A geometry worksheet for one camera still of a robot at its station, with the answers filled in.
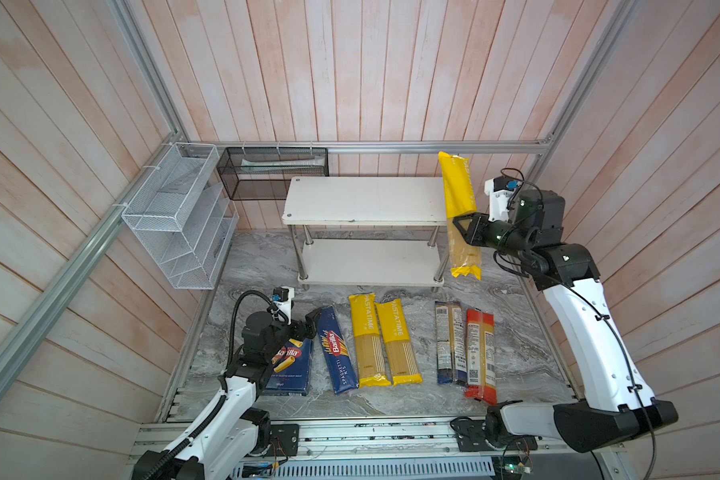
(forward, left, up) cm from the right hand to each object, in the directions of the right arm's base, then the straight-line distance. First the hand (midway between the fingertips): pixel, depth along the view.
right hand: (456, 218), depth 67 cm
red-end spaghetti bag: (-24, -12, -38) cm, 47 cm away
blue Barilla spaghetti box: (-20, +28, -36) cm, 50 cm away
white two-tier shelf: (+36, +19, -41) cm, 58 cm away
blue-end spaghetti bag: (-14, -5, -38) cm, 41 cm away
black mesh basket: (+37, +57, -13) cm, 69 cm away
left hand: (-10, +37, -26) cm, 46 cm away
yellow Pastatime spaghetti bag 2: (-18, +10, -38) cm, 44 cm away
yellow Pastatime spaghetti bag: (-17, +19, -37) cm, 45 cm away
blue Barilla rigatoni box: (-26, +41, -33) cm, 58 cm away
